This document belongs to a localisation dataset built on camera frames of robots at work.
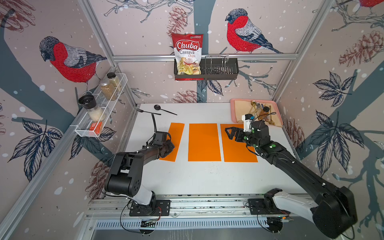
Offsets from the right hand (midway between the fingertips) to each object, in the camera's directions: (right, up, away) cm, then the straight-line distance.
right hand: (230, 129), depth 81 cm
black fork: (-63, +11, +37) cm, 74 cm away
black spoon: (-50, +14, +37) cm, 64 cm away
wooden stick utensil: (+38, +8, +31) cm, 50 cm away
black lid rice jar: (-66, +8, -13) cm, 68 cm away
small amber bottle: (+30, +11, +23) cm, 40 cm away
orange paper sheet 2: (-14, -12, +17) cm, 25 cm away
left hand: (-33, -11, +15) cm, 38 cm away
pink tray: (+32, +12, +32) cm, 47 cm away
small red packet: (-64, +1, -15) cm, 65 cm away
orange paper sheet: (-34, -6, +19) cm, 40 cm away
